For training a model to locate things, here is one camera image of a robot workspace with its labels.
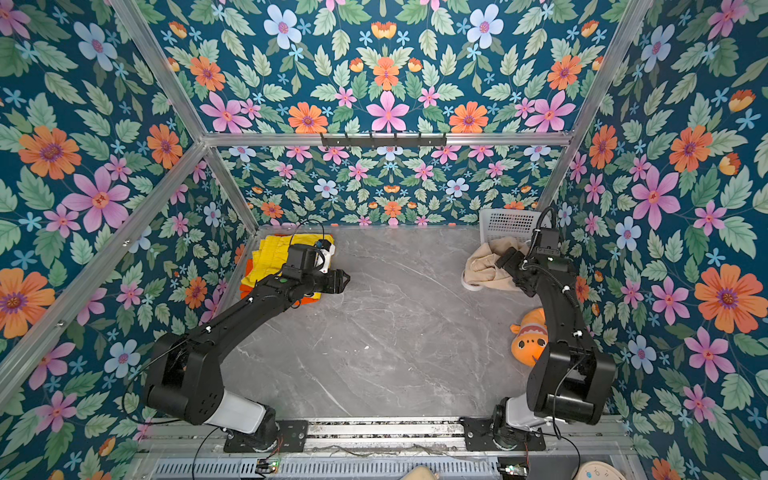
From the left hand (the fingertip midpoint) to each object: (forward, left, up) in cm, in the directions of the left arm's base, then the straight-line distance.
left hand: (344, 269), depth 86 cm
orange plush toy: (-21, -52, -9) cm, 57 cm away
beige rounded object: (-49, -18, -13) cm, 54 cm away
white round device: (-51, -59, -14) cm, 79 cm away
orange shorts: (+4, +36, -15) cm, 39 cm away
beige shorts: (0, -41, -3) cm, 41 cm away
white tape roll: (+2, -39, -16) cm, 42 cm away
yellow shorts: (+16, +29, -11) cm, 35 cm away
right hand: (-3, -48, +1) cm, 48 cm away
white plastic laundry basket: (+27, -56, -12) cm, 63 cm away
